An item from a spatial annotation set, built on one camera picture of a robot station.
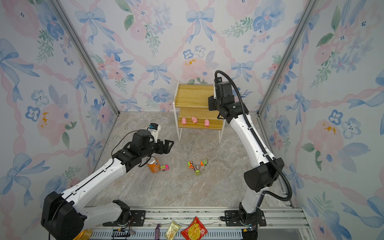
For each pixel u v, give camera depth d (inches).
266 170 17.3
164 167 34.7
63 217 14.9
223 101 22.2
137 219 29.0
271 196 18.9
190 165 35.4
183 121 35.7
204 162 35.4
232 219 28.7
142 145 23.6
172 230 27.5
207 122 35.5
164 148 28.1
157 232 27.7
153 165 32.2
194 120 36.1
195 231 27.6
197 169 34.6
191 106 30.9
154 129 27.1
